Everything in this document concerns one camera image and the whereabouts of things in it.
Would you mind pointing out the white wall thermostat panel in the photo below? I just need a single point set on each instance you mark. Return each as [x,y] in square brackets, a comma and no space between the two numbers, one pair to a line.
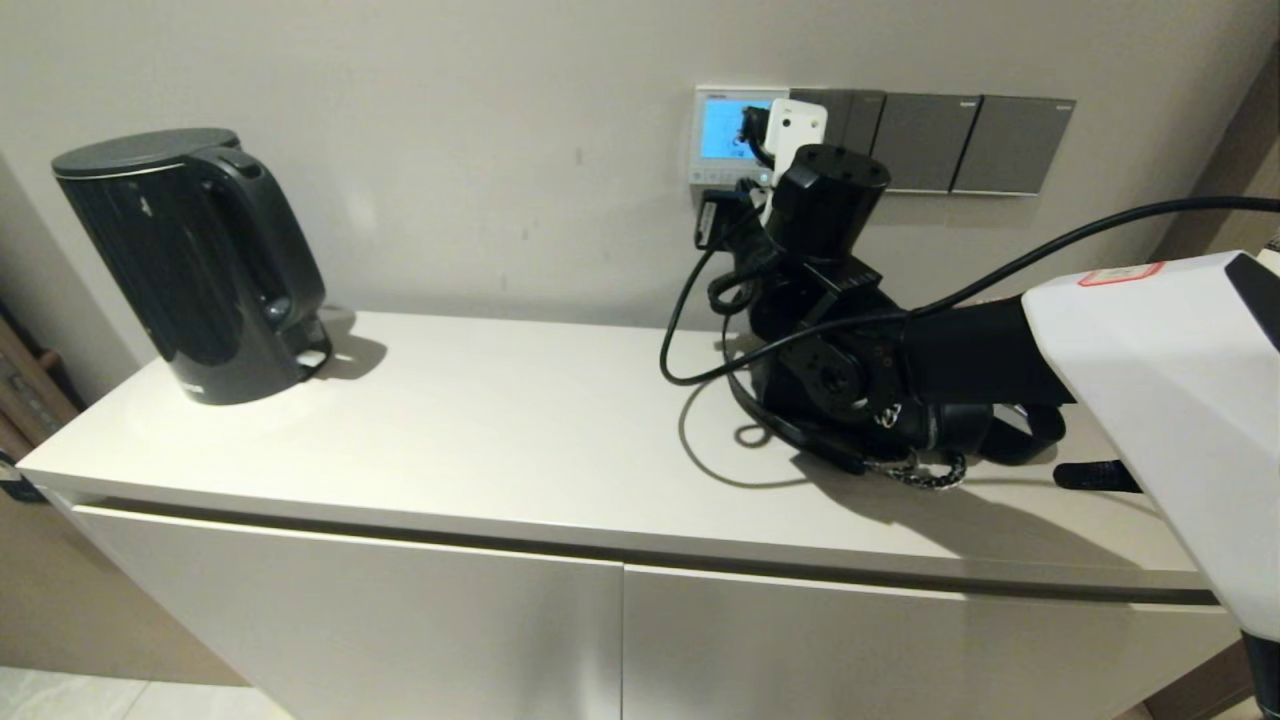
[715,130]

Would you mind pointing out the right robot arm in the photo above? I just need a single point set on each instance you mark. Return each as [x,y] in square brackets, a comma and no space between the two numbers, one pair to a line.
[1150,350]

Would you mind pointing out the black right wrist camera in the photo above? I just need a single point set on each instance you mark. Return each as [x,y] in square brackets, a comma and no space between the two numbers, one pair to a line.
[715,220]

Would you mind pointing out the grey single wall switch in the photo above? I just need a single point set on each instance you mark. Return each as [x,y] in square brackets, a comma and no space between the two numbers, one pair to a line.
[1010,145]
[925,140]

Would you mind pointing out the white cabinet door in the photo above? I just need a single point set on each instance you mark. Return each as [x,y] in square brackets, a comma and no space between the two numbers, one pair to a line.
[880,660]
[380,630]

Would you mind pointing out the brown wooden furniture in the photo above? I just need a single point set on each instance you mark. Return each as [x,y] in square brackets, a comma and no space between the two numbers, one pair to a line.
[25,390]

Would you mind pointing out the white sideboard cabinet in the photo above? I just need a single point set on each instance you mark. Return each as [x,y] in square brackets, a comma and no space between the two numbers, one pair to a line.
[500,440]

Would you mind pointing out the black electric kettle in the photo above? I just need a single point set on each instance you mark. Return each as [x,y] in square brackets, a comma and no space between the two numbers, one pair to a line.
[195,290]

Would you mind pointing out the grey triple rocker wall switch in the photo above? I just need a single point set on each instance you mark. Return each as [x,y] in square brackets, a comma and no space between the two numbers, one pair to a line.
[860,120]

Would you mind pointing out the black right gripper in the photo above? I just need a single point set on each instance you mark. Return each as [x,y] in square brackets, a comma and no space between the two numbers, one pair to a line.
[825,205]

